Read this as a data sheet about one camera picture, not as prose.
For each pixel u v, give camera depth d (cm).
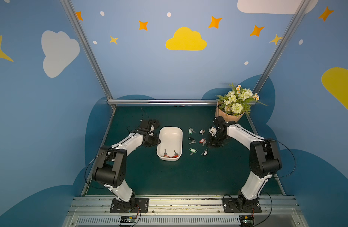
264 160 49
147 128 76
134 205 69
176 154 93
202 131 107
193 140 101
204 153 95
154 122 112
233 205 74
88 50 85
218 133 80
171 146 95
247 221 73
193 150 96
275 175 91
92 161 68
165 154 93
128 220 72
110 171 46
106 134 110
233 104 86
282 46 84
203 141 101
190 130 107
